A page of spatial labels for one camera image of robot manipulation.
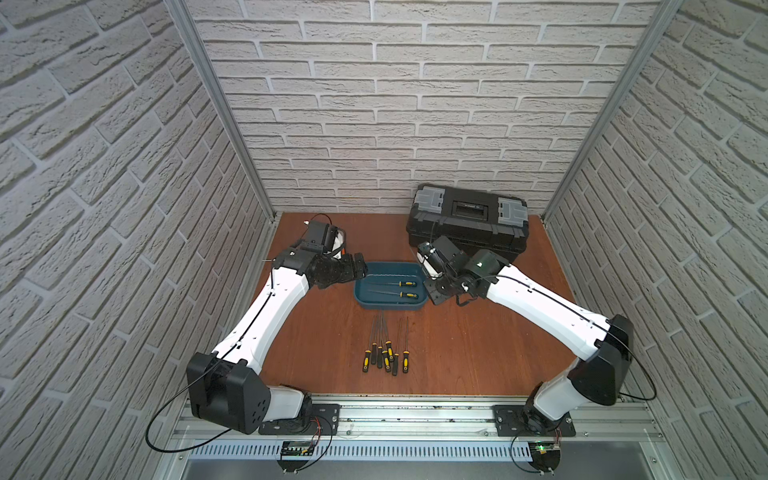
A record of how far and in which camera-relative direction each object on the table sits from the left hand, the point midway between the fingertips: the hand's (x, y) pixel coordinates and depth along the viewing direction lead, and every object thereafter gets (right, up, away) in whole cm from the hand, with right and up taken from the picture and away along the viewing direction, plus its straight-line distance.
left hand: (358, 266), depth 80 cm
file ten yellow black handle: (+12, -7, +19) cm, 23 cm away
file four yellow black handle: (+7, -25, +4) cm, 26 cm away
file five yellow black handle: (+8, -24, +7) cm, 26 cm away
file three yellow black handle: (+6, -24, +5) cm, 26 cm away
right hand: (+21, -5, -1) cm, 22 cm away
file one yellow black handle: (+2, -27, +3) cm, 27 cm away
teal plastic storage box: (+9, -8, +18) cm, 22 cm away
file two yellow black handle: (+4, -23, +6) cm, 24 cm away
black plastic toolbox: (+35, +14, +16) cm, 41 cm away
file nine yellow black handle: (+12, -11, +16) cm, 23 cm away
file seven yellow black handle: (+13, -26, +5) cm, 29 cm away
